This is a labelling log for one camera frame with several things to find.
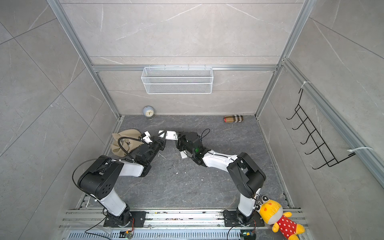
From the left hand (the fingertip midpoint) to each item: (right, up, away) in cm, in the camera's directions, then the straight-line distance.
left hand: (167, 128), depth 84 cm
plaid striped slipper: (+46, +8, +31) cm, 56 cm away
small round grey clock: (-21, +13, +30) cm, 39 cm away
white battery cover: (+8, -17, +14) cm, 23 cm away
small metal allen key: (-6, -18, +13) cm, 23 cm away
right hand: (+3, -2, +1) cm, 4 cm away
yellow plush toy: (+52, -40, -14) cm, 67 cm away
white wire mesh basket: (+4, +33, +17) cm, 38 cm away
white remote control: (+1, -4, 0) cm, 4 cm away
